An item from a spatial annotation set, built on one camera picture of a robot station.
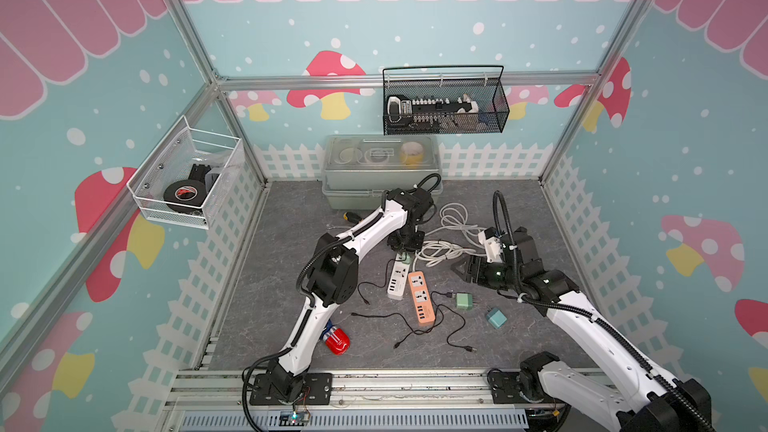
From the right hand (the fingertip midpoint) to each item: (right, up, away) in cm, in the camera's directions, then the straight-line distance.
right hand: (459, 268), depth 79 cm
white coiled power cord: (+4, +13, +28) cm, 31 cm away
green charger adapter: (-13, 0, +12) cm, 18 cm away
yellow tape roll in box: (-11, +35, +25) cm, 45 cm away
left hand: (-13, 0, +14) cm, 19 cm away
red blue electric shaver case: (-33, -19, +1) cm, 38 cm away
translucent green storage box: (-29, +29, +18) cm, 45 cm away
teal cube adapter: (+12, -15, +5) cm, 20 cm away
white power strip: (-16, -6, +13) cm, 21 cm away
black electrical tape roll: (-66, +20, -8) cm, 70 cm away
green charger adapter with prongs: (+3, -11, +9) cm, 15 cm away
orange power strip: (-9, -12, +7) cm, 16 cm away
